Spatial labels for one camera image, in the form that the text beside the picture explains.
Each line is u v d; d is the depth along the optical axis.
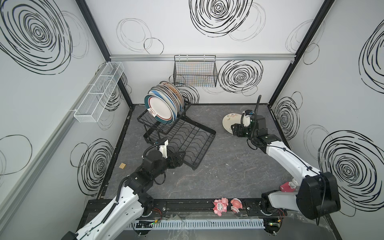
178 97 0.77
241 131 0.75
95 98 0.76
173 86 0.77
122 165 0.87
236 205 0.73
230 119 1.10
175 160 0.68
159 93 0.75
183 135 1.00
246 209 0.74
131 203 0.51
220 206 0.72
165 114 0.81
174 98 0.75
